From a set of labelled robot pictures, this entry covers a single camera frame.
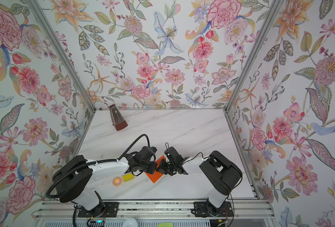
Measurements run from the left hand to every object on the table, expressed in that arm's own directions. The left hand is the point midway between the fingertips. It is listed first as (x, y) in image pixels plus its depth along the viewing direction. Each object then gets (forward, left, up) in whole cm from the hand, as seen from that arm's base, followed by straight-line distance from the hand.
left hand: (158, 170), depth 86 cm
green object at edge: (-27, -4, -5) cm, 27 cm away
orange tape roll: (-5, +24, -3) cm, 25 cm away
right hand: (+1, +2, -1) cm, 3 cm away
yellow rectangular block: (-4, +18, -1) cm, 18 cm away
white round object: (-26, +12, +3) cm, 29 cm away
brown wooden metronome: (+35, +29, +5) cm, 46 cm away
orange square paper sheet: (-2, +1, -1) cm, 3 cm away
